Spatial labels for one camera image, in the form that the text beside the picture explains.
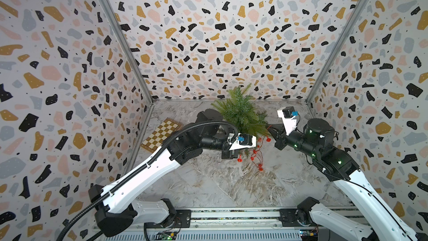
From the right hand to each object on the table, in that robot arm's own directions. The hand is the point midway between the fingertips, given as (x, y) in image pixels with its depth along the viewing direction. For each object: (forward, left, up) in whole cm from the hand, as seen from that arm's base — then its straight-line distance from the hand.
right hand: (268, 126), depth 64 cm
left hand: (-8, +7, +1) cm, 11 cm away
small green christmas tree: (+13, +10, -5) cm, 17 cm away
